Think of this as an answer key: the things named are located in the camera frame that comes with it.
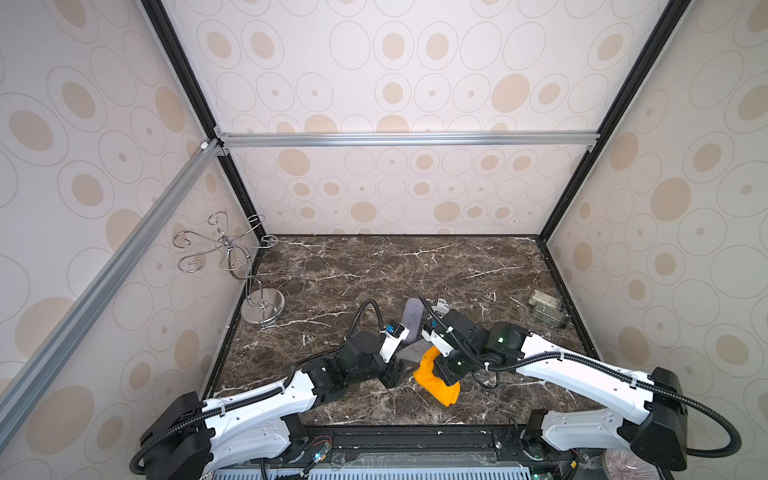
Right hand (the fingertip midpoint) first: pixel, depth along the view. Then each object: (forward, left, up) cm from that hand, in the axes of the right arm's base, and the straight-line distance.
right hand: (444, 367), depth 75 cm
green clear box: (+24, -35, -8) cm, 43 cm away
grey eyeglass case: (+3, +8, +3) cm, 9 cm away
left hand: (-1, +6, +3) cm, 7 cm away
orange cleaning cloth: (-4, +3, 0) cm, 5 cm away
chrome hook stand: (+21, +57, -7) cm, 61 cm away
